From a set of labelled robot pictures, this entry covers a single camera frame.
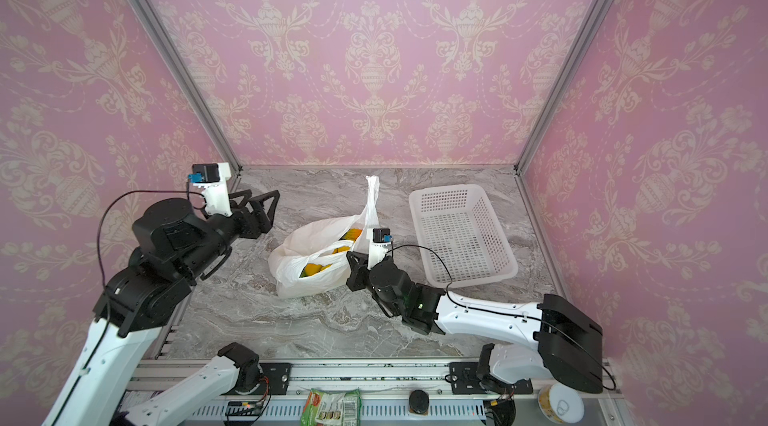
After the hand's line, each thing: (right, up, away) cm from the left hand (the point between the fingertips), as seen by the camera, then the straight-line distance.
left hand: (269, 195), depth 59 cm
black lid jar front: (+31, -49, +11) cm, 59 cm away
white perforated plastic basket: (+48, -10, +44) cm, 66 cm away
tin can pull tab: (+62, -46, +7) cm, 78 cm away
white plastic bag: (+6, -14, +10) cm, 18 cm away
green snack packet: (+11, -50, +10) cm, 52 cm away
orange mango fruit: (+6, -17, +9) cm, 20 cm away
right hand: (+14, -15, +13) cm, 24 cm away
